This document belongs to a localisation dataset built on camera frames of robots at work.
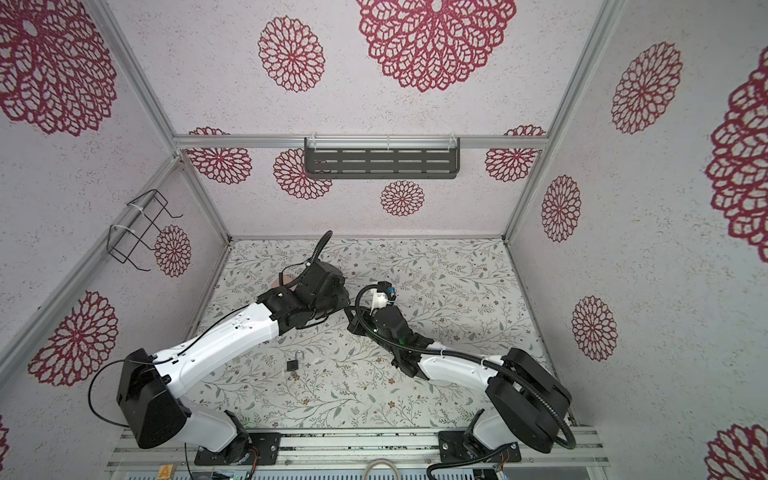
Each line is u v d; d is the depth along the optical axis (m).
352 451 0.75
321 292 0.60
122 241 0.73
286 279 1.08
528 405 0.43
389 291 0.73
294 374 0.86
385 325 0.61
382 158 0.93
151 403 0.39
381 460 0.73
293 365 0.88
